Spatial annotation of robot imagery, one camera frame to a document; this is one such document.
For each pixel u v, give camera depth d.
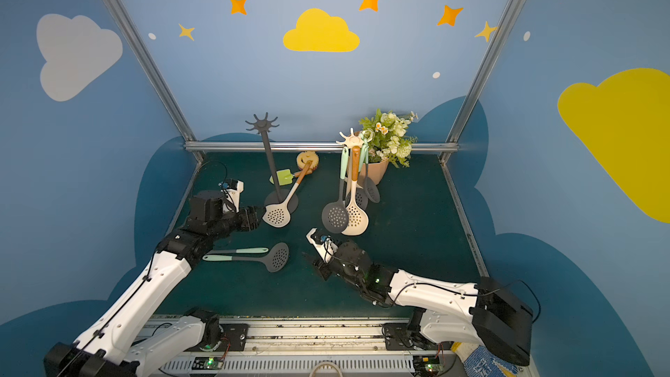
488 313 0.42
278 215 1.01
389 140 0.89
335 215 0.86
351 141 0.70
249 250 0.91
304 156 1.19
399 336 0.76
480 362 0.70
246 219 0.68
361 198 0.91
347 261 0.57
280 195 1.01
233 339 0.73
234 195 0.70
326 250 0.62
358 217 0.87
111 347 0.39
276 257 0.89
